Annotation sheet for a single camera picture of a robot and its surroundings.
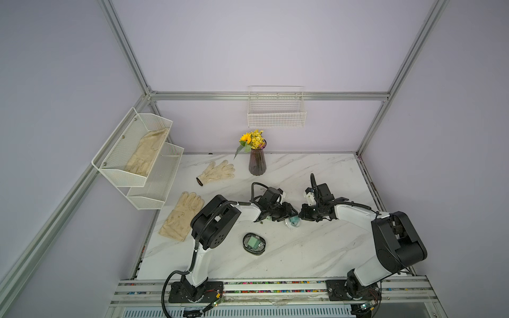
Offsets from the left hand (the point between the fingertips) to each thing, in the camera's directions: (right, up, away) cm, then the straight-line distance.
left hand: (295, 216), depth 91 cm
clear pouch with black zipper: (-17, -12, -10) cm, 23 cm away
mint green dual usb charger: (-13, +1, -5) cm, 14 cm away
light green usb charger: (-19, -9, -8) cm, 23 cm away
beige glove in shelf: (-64, +29, -11) cm, 71 cm away
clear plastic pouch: (-3, -3, -3) cm, 5 cm away
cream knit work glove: (-38, +21, +20) cm, 48 cm away
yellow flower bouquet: (-20, +36, +2) cm, 41 cm away
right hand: (+3, -1, +1) cm, 3 cm away
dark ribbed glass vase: (-18, +25, +13) cm, 33 cm away
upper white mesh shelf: (-69, +28, -14) cm, 76 cm away
